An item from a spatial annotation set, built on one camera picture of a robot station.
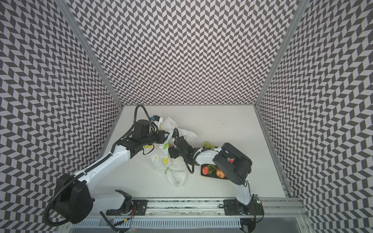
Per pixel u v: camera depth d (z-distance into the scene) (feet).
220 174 2.60
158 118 2.43
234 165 1.60
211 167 2.77
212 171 2.71
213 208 2.47
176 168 2.79
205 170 2.69
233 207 2.40
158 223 2.27
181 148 2.63
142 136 2.06
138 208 2.38
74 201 1.28
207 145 2.98
